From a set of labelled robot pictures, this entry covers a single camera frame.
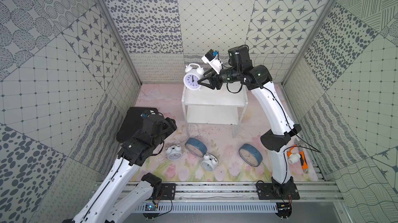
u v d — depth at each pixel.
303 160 0.84
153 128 0.50
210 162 0.76
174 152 0.79
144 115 0.63
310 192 0.76
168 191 0.73
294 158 0.82
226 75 0.57
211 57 0.55
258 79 0.48
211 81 0.58
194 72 0.64
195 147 0.77
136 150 0.46
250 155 0.78
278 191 0.65
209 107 0.77
